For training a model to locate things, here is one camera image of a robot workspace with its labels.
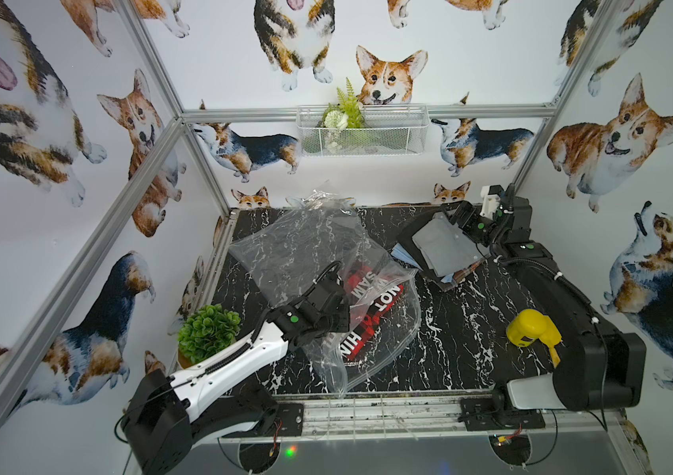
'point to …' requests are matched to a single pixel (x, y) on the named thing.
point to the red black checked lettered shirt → (369, 298)
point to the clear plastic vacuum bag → (314, 234)
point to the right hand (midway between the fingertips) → (446, 207)
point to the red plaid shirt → (461, 274)
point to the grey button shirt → (444, 247)
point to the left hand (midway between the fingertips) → (352, 311)
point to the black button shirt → (441, 283)
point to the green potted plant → (205, 333)
